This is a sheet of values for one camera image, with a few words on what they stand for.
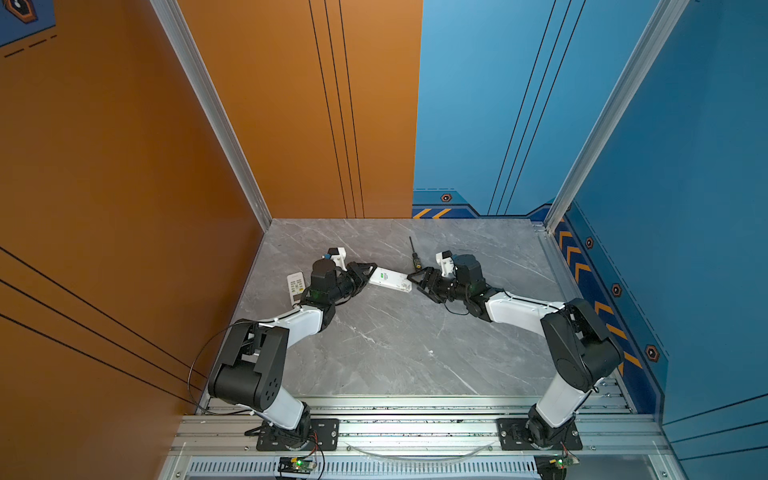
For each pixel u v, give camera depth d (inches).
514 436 28.5
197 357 26.3
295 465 27.9
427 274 31.9
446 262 33.2
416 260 42.6
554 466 27.5
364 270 33.4
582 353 18.7
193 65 30.4
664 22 27.7
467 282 28.3
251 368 17.7
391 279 34.4
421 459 28.0
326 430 29.1
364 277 31.8
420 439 29.3
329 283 28.2
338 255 32.8
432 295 32.0
